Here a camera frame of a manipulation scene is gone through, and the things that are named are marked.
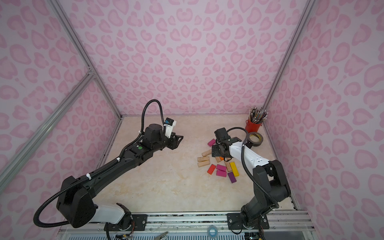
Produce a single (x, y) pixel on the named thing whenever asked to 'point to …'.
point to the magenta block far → (211, 142)
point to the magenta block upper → (221, 167)
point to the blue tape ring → (212, 227)
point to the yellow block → (234, 169)
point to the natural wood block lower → (201, 163)
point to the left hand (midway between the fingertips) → (182, 136)
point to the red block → (211, 169)
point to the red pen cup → (251, 127)
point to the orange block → (221, 158)
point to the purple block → (232, 177)
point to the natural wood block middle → (202, 159)
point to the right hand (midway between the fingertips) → (218, 151)
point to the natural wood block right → (228, 166)
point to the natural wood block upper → (206, 153)
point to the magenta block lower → (221, 173)
